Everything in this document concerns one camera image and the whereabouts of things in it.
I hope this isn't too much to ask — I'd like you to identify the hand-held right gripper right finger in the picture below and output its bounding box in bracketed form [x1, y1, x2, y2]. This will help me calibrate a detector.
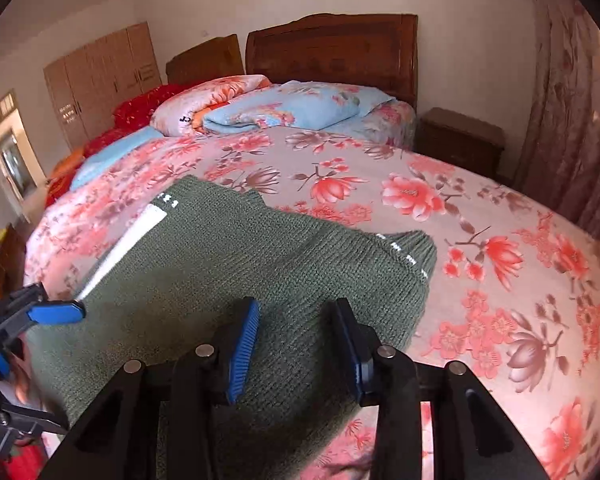
[330, 299, 548, 480]

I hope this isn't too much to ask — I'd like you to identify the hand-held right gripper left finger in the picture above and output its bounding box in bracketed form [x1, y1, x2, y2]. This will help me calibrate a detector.
[40, 297, 261, 480]

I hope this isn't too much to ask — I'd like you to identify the green knit sweater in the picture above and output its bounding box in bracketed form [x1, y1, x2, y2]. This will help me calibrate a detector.
[25, 175, 438, 480]

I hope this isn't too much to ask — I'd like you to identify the orange cloth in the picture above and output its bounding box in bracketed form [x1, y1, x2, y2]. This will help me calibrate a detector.
[47, 152, 88, 181]

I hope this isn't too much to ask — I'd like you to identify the light blue pillow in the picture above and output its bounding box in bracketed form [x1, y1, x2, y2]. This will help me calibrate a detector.
[70, 126, 167, 191]

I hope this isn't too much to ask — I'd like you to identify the doorway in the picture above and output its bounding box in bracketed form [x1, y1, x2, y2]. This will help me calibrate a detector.
[0, 89, 47, 208]

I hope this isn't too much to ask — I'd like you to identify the pink floral bed sheet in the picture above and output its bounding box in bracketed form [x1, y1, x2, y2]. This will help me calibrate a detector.
[24, 100, 600, 480]

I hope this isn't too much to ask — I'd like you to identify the red blanket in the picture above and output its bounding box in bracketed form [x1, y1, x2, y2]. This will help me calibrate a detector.
[45, 84, 193, 206]

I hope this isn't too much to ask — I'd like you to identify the light wooden wardrobe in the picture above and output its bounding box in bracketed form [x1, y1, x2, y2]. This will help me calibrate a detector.
[43, 21, 162, 151]

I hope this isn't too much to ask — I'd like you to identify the dark wooden nightstand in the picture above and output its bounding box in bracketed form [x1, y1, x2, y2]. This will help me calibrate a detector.
[414, 106, 506, 181]

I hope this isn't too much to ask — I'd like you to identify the pink floral pillow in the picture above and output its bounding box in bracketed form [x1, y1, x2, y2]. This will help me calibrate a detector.
[150, 74, 273, 137]

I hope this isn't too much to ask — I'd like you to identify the small wooden headboard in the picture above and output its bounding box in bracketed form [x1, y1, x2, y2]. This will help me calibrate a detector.
[166, 34, 245, 86]

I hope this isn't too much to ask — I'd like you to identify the large carved wooden headboard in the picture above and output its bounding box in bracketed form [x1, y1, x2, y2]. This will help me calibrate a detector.
[245, 13, 419, 111]

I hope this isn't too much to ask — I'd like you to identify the pink floral curtain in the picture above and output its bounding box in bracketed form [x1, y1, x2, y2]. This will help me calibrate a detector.
[510, 0, 600, 243]

